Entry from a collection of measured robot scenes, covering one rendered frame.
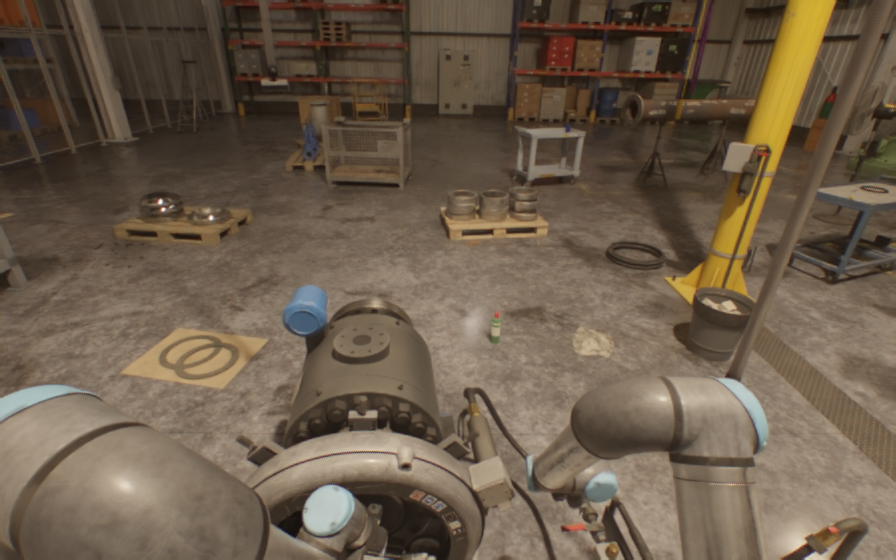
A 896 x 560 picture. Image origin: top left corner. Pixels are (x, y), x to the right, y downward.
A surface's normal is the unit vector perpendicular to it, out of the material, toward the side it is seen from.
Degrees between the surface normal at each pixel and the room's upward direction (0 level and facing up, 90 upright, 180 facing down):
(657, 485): 0
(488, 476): 23
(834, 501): 0
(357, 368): 3
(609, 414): 59
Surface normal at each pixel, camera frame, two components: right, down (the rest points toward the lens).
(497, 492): 0.13, 0.46
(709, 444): -0.50, -0.28
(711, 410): 0.00, -0.39
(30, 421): 0.00, -0.87
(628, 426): -0.57, 0.04
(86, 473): 0.21, -0.70
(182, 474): 0.62, -0.75
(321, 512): -0.12, -0.70
